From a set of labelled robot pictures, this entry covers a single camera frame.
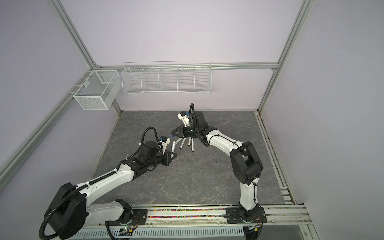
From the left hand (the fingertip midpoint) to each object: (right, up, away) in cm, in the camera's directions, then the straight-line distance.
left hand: (175, 156), depth 82 cm
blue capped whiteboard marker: (-1, +6, -1) cm, 6 cm away
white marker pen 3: (+7, +7, +20) cm, 22 cm away
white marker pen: (0, +8, +20) cm, 22 cm away
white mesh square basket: (-54, +41, +17) cm, 69 cm away
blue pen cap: (-2, +12, +1) cm, 12 cm away
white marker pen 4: (+9, +4, +17) cm, 20 cm away
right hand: (-2, +12, +1) cm, 12 cm away
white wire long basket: (-8, +49, +17) cm, 52 cm away
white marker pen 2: (+1, +3, +17) cm, 17 cm away
